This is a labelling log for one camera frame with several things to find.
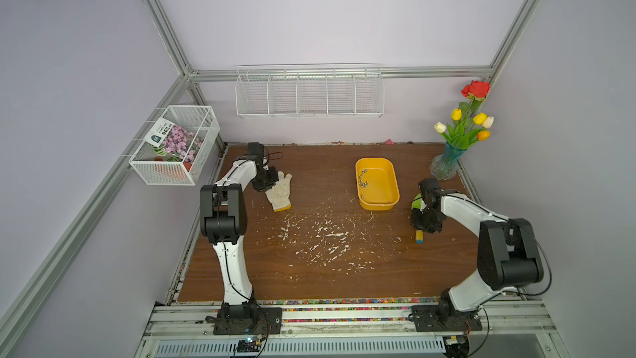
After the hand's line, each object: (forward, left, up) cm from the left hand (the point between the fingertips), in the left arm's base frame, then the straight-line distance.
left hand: (276, 182), depth 101 cm
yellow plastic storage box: (-3, -43, -5) cm, 43 cm away
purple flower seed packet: (-4, +26, +30) cm, 40 cm away
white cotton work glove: (-4, -1, -4) cm, 6 cm away
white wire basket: (-9, +33, +25) cm, 43 cm away
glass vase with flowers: (+6, -75, +19) cm, 78 cm away
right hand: (-22, -54, -3) cm, 58 cm away
